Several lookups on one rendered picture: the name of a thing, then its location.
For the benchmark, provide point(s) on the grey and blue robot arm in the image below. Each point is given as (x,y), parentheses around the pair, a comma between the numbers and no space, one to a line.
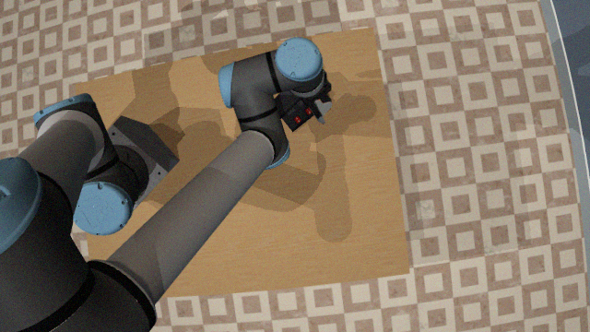
(44,279)

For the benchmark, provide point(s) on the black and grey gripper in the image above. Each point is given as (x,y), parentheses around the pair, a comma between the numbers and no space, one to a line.
(322,107)

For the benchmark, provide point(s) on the black power strip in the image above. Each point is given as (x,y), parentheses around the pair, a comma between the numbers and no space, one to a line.
(300,113)

